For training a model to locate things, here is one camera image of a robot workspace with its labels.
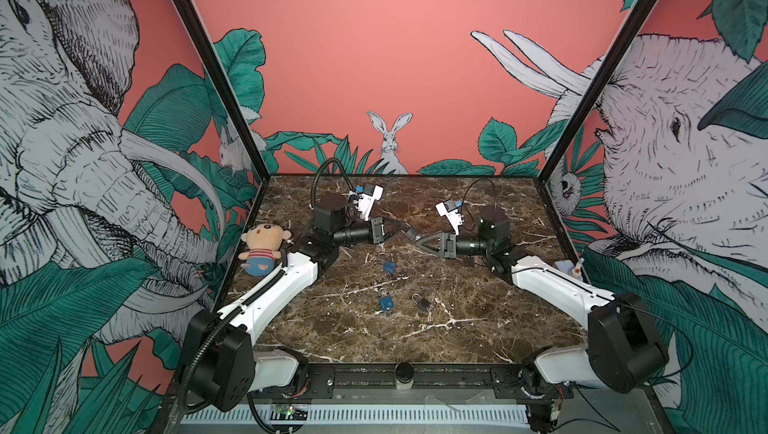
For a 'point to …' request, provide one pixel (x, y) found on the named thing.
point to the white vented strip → (369, 416)
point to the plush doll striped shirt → (264, 242)
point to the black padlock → (423, 303)
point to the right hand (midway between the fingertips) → (419, 246)
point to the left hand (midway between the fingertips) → (405, 224)
